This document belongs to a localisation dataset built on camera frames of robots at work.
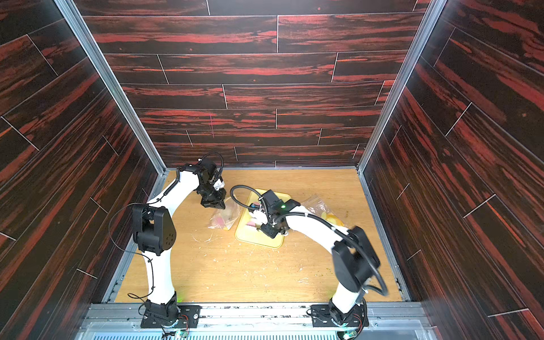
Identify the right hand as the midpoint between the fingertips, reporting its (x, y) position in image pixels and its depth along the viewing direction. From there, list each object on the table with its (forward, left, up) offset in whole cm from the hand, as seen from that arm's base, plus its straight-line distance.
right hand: (273, 223), depth 89 cm
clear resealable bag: (0, +21, +1) cm, 21 cm away
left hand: (+7, +21, +1) cm, 22 cm away
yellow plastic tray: (-2, +9, -7) cm, 12 cm away
